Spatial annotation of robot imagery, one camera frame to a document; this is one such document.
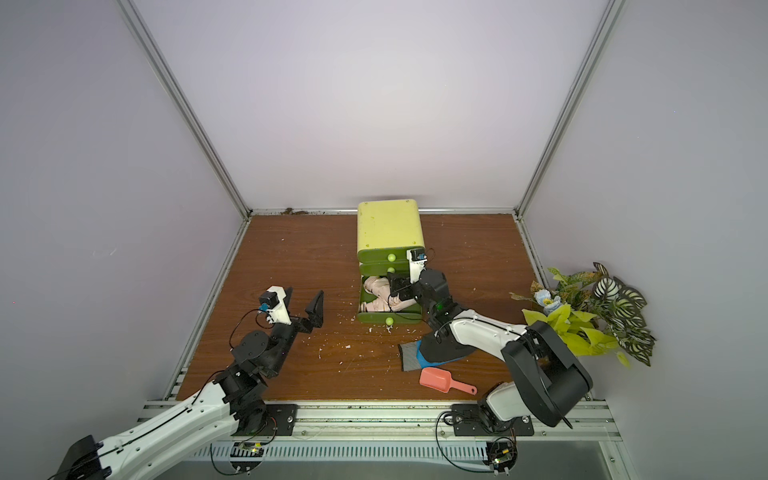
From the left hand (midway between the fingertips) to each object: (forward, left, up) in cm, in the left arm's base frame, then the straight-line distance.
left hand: (310, 291), depth 74 cm
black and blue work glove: (-7, -32, -21) cm, 39 cm away
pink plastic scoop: (-15, -34, -20) cm, 43 cm away
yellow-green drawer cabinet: (+20, -19, +1) cm, 27 cm away
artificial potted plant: (-6, -67, +3) cm, 68 cm away
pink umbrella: (+9, -17, -13) cm, 23 cm away
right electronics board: (-31, -47, -22) cm, 61 cm away
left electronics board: (-31, +15, -23) cm, 41 cm away
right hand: (+12, -23, -6) cm, 26 cm away
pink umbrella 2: (+4, -18, -14) cm, 24 cm away
